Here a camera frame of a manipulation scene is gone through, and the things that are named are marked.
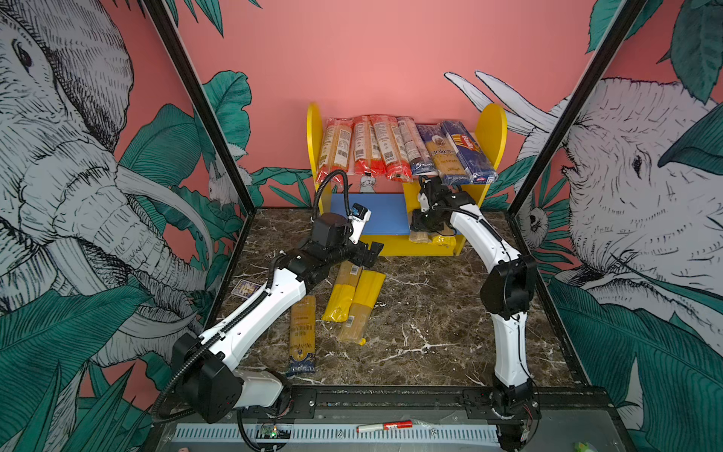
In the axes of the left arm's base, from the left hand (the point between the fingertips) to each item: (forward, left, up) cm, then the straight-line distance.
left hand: (371, 235), depth 75 cm
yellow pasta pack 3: (+26, -16, -7) cm, 31 cm away
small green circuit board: (-41, +27, -28) cm, 56 cm away
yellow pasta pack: (-5, +10, -26) cm, 28 cm away
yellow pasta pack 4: (+7, -25, -12) cm, 29 cm away
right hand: (+15, -15, -11) cm, 24 cm away
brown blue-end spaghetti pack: (-20, +21, -26) cm, 38 cm away
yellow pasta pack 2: (-16, +5, -26) cm, 31 cm away
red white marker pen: (-41, -2, -27) cm, 49 cm away
